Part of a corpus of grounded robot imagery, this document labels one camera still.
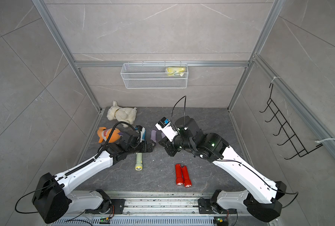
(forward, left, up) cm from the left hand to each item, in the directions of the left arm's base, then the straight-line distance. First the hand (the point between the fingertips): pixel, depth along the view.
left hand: (151, 141), depth 81 cm
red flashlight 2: (-20, -20, -12) cm, 31 cm away
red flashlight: (-18, -16, -13) cm, 28 cm away
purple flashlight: (+13, +1, -14) cm, 19 cm away
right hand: (-10, -7, +17) cm, 22 cm away
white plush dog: (+27, +21, -5) cm, 35 cm away
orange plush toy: (+12, +35, -8) cm, 38 cm away
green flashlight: (-9, +8, -12) cm, 18 cm away
